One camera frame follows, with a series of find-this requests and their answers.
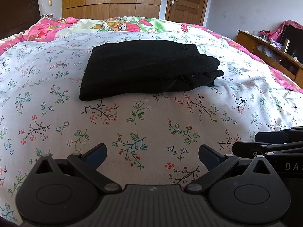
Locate black pants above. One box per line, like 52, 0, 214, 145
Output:
79, 40, 224, 101

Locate wooden side cabinet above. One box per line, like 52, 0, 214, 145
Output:
236, 30, 302, 88

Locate dark television screen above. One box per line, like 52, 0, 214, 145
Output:
278, 25, 303, 63

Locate white floral bed quilt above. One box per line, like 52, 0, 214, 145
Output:
1, 28, 302, 224

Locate pink cloth on cabinet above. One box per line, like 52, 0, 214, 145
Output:
259, 20, 303, 41

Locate pink cartoon bed sheet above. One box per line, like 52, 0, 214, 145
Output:
0, 15, 303, 94

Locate brown wooden door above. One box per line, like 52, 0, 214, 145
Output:
165, 0, 208, 26

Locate dark wooden headboard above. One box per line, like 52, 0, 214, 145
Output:
1, 0, 41, 39

